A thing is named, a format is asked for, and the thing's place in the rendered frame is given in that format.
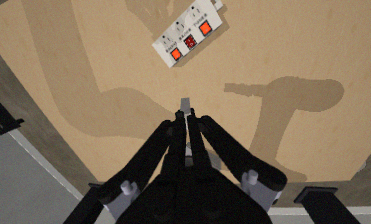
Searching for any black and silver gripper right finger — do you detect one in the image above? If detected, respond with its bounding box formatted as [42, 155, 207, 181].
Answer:
[185, 97, 287, 219]

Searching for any white power strip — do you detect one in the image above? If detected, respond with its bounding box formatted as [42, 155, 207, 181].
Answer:
[152, 0, 223, 68]

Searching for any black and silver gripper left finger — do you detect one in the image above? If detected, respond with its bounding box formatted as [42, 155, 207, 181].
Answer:
[96, 98, 188, 222]

